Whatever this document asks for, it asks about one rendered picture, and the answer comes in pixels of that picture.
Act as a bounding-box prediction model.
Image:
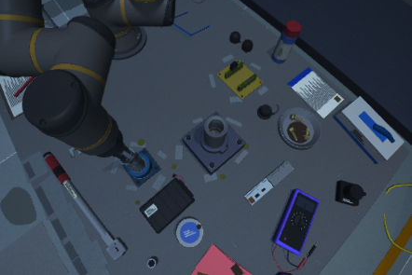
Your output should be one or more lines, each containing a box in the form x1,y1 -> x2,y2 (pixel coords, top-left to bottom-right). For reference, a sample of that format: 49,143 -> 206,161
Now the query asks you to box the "yellow cable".
382,183 -> 412,255

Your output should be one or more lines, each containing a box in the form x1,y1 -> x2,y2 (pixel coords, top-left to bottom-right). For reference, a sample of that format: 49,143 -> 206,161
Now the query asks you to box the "white box blue print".
333,95 -> 406,165

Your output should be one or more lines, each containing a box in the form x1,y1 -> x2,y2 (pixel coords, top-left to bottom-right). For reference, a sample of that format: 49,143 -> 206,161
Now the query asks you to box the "pink paper sheet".
190,243 -> 255,275

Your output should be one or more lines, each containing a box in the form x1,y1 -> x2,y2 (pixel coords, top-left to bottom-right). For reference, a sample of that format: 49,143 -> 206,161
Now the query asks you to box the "red pen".
13,76 -> 35,98

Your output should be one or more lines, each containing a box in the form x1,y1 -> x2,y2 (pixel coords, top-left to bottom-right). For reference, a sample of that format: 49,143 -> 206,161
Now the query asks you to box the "black test lead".
284,241 -> 320,266

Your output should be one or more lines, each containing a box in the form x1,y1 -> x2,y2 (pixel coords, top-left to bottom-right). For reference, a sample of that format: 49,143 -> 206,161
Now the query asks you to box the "white spray can red cap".
270,20 -> 303,64

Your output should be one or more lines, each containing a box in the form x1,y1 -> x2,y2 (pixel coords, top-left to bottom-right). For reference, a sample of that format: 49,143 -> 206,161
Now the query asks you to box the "black battery pack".
138,173 -> 196,234

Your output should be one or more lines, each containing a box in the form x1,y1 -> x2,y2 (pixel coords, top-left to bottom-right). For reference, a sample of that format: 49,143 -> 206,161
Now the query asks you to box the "white round tin blue label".
174,216 -> 205,249

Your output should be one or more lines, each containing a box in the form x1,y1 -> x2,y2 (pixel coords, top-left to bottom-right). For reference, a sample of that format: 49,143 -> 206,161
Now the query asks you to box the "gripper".
113,141 -> 145,172

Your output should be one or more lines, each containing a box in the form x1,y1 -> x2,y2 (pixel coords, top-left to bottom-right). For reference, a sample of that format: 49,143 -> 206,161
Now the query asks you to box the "red test lead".
271,243 -> 302,274

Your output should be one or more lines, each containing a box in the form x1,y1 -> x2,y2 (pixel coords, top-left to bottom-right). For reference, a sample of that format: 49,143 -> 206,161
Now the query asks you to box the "white paper blue header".
287,66 -> 345,119

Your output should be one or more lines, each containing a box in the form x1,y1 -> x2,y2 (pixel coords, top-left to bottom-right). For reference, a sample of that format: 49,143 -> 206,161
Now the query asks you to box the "grey white key tray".
243,159 -> 295,207

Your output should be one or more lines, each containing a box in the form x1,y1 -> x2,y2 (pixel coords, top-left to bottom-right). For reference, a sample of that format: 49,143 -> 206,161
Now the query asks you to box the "grey bowl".
278,106 -> 322,151

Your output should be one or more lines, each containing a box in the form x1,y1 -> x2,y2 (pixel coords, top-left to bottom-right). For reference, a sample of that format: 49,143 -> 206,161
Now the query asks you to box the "yellow circuit board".
216,59 -> 264,100

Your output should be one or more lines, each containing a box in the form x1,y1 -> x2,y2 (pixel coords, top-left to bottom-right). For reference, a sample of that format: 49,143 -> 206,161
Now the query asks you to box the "grey bench receiver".
181,110 -> 247,175

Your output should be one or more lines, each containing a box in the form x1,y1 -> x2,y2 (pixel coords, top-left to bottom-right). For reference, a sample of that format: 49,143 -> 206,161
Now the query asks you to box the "black round cap with cable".
256,103 -> 281,120

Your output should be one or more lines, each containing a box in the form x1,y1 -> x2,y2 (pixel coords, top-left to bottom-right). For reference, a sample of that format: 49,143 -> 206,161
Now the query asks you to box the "grey torque wrench red handle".
42,151 -> 129,261

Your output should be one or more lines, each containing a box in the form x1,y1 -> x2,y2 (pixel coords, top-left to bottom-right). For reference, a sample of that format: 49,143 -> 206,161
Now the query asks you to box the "blue multimeter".
272,188 -> 321,256

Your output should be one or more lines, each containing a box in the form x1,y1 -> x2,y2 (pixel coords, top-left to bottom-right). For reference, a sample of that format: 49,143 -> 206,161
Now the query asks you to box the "blue square neck stand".
122,147 -> 161,188

